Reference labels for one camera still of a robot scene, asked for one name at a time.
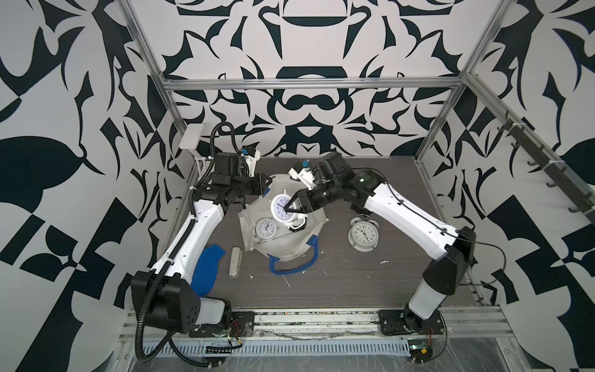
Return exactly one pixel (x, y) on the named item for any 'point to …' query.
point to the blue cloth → (206, 270)
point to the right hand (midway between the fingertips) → (289, 203)
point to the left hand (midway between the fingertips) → (267, 175)
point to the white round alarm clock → (363, 234)
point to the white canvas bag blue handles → (279, 240)
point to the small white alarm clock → (266, 229)
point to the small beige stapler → (235, 258)
